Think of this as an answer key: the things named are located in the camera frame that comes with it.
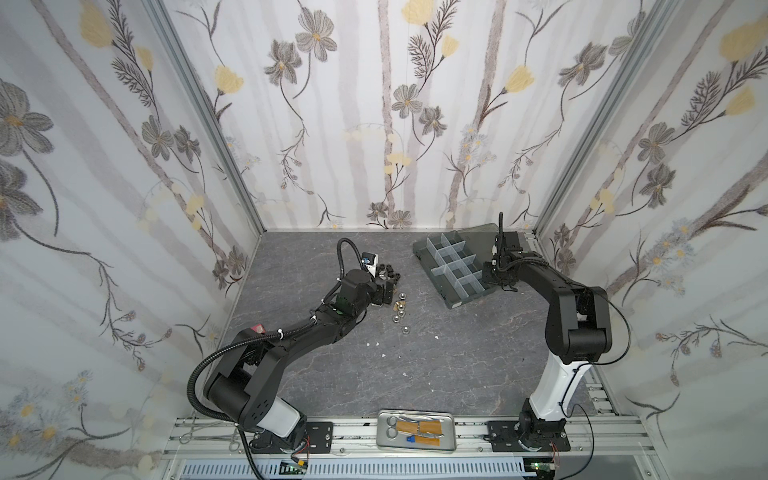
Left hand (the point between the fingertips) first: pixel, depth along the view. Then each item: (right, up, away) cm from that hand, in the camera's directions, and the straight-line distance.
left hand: (376, 269), depth 88 cm
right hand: (+37, 0, +10) cm, 38 cm away
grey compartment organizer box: (+27, +2, +19) cm, 33 cm away
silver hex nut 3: (+8, -10, +12) cm, 18 cm away
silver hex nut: (+9, -20, +5) cm, 22 cm away
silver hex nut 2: (+8, -13, +10) cm, 18 cm away
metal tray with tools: (+11, -41, -13) cm, 44 cm away
